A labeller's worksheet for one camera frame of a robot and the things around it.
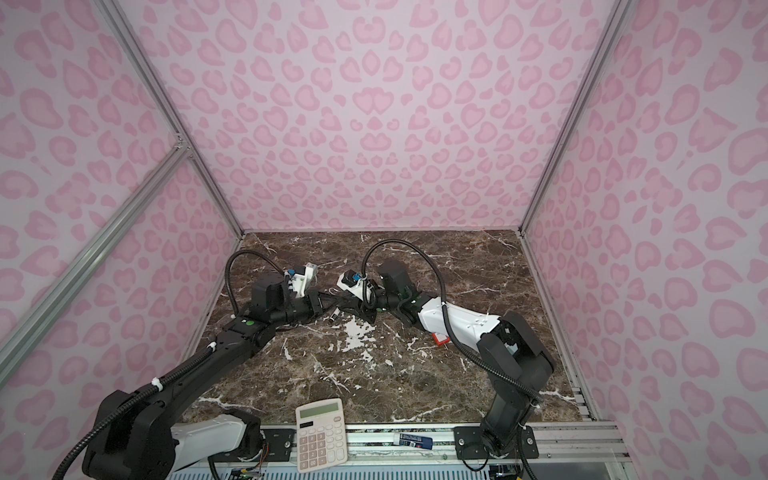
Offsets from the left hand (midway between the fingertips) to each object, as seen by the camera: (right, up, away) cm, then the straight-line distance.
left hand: (342, 296), depth 78 cm
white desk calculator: (-5, -33, -5) cm, 34 cm away
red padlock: (+27, -15, +11) cm, 33 cm away
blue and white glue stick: (+19, -34, -6) cm, 39 cm away
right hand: (+1, -1, +2) cm, 2 cm away
